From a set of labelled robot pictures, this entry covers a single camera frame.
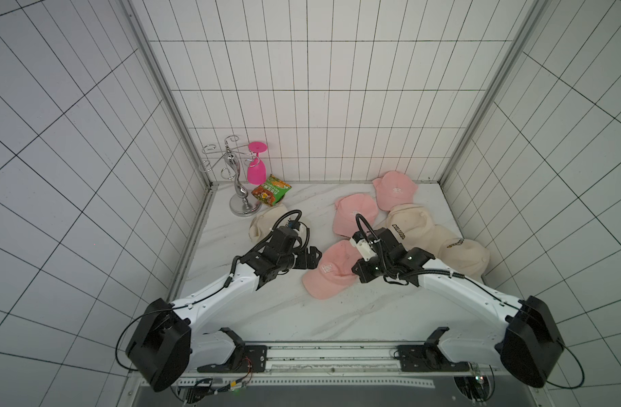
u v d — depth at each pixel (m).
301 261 0.72
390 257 0.62
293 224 0.72
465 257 0.86
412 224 0.98
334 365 0.73
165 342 0.40
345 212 1.04
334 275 0.81
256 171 1.03
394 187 1.13
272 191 1.07
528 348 0.39
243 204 1.12
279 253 0.62
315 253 0.73
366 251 0.73
